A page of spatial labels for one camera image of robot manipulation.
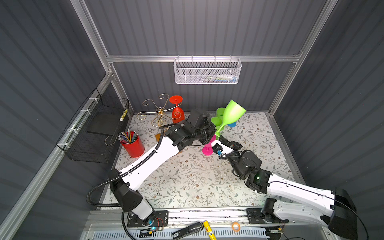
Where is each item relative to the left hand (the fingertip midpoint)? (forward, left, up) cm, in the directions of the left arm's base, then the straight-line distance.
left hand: (221, 127), depth 69 cm
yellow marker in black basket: (+17, +51, -7) cm, 54 cm away
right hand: (-3, -2, -2) cm, 4 cm away
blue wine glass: (+28, -18, -32) cm, 47 cm away
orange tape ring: (-35, -7, -32) cm, 49 cm away
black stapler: (-35, +16, -31) cm, 49 cm away
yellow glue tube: (-36, +7, -32) cm, 49 cm away
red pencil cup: (+7, +47, -18) cm, 51 cm away
